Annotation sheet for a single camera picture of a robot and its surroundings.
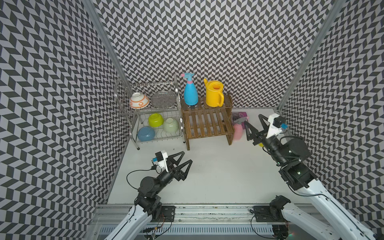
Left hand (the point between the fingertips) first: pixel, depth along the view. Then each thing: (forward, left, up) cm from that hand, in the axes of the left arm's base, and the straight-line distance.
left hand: (188, 158), depth 68 cm
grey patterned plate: (+33, +16, +7) cm, 37 cm away
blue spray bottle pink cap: (+32, -1, +9) cm, 34 cm away
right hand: (+10, -27, +15) cm, 33 cm away
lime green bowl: (+34, +24, -12) cm, 43 cm away
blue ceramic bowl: (+22, +28, -11) cm, 37 cm away
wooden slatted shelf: (+30, -6, -9) cm, 32 cm away
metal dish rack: (+27, +21, +4) cm, 35 cm away
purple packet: (+42, -32, -18) cm, 56 cm away
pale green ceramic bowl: (+29, +14, -13) cm, 35 cm away
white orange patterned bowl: (+29, +27, +9) cm, 41 cm away
